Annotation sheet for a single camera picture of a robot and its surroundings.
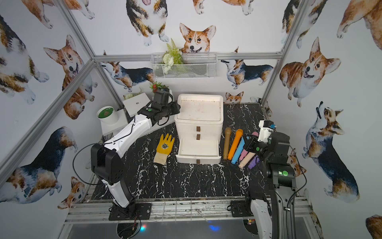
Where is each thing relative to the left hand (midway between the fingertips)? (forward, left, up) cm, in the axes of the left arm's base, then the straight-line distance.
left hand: (182, 105), depth 86 cm
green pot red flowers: (+12, +16, +4) cm, 20 cm away
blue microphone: (-18, -34, -22) cm, 44 cm away
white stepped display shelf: (+5, +31, -5) cm, 32 cm away
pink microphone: (-19, -38, -22) cm, 48 cm away
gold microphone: (-5, -29, -22) cm, 37 cm away
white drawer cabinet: (-12, -9, -3) cm, 16 cm away
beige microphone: (-23, -38, -23) cm, 50 cm away
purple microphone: (-25, -42, -22) cm, 54 cm away
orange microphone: (-7, -36, -23) cm, 43 cm away
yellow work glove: (-15, +13, -24) cm, 31 cm away
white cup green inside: (-4, +43, -2) cm, 43 cm away
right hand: (-24, -28, +7) cm, 38 cm away
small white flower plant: (+20, +42, -10) cm, 48 cm away
